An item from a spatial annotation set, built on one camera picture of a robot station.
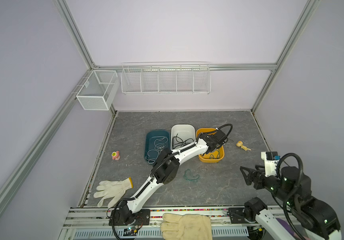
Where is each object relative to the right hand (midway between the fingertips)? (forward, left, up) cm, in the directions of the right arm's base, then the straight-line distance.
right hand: (250, 168), depth 63 cm
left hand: (+25, +15, -18) cm, 34 cm away
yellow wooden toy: (+28, -10, -24) cm, 38 cm away
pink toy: (+17, +70, -21) cm, 75 cm away
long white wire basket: (+62, +39, +5) cm, 73 cm away
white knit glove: (-3, +67, -24) cm, 72 cm away
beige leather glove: (-19, +27, -25) cm, 42 cm away
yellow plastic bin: (+20, +6, -26) cm, 33 cm away
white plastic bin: (+35, +29, -25) cm, 52 cm away
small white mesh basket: (+56, +88, -2) cm, 104 cm away
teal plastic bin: (+28, +51, -23) cm, 62 cm away
